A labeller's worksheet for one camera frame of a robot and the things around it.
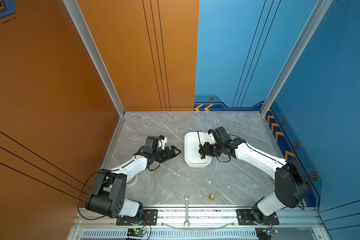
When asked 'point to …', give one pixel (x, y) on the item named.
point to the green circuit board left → (136, 232)
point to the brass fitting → (212, 197)
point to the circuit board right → (264, 233)
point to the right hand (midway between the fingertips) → (199, 151)
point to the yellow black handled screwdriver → (202, 157)
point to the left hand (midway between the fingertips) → (176, 152)
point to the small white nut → (228, 187)
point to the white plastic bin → (191, 155)
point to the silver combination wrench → (186, 221)
